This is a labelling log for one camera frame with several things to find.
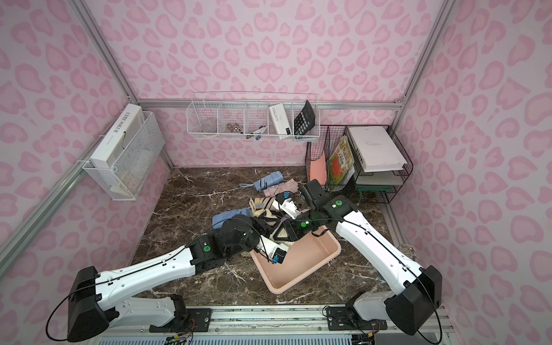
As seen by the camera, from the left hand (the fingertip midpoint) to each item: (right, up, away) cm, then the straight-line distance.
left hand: (275, 214), depth 71 cm
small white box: (+2, +38, +20) cm, 43 cm away
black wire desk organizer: (+38, +19, +17) cm, 45 cm away
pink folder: (+21, +18, +43) cm, 51 cm away
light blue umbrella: (-4, +12, +39) cm, 41 cm away
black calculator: (+12, +37, +21) cm, 44 cm away
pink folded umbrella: (+6, +9, +36) cm, 37 cm away
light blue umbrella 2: (-26, -6, +25) cm, 36 cm away
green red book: (+30, +20, +32) cm, 49 cm away
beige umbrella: (+3, -7, -8) cm, 11 cm away
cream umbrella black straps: (-7, 0, +25) cm, 26 cm away
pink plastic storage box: (+12, -20, +17) cm, 28 cm away
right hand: (+1, -7, -2) cm, 7 cm away
